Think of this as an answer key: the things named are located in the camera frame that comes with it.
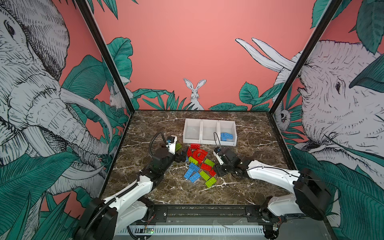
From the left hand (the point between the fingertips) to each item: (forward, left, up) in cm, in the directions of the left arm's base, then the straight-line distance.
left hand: (181, 143), depth 81 cm
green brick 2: (-4, -17, -17) cm, 24 cm away
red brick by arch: (+4, -4, -17) cm, 18 cm away
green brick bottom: (-17, -16, -16) cm, 28 cm away
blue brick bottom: (+14, -33, -16) cm, 39 cm away
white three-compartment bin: (+15, -13, -11) cm, 22 cm away
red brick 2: (-8, -14, -15) cm, 22 cm away
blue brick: (-11, -3, -15) cm, 19 cm away
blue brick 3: (+13, -28, -14) cm, 34 cm away
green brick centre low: (-13, -13, -16) cm, 24 cm away
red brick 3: (-12, -18, -15) cm, 26 cm away
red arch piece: (+1, -11, -16) cm, 19 cm away
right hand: (-9, -20, -11) cm, 24 cm away
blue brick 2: (-13, -8, -16) cm, 22 cm away
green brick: (+7, +3, -16) cm, 18 cm away
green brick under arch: (-3, -6, -16) cm, 17 cm away
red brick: (+7, -8, -16) cm, 19 cm away
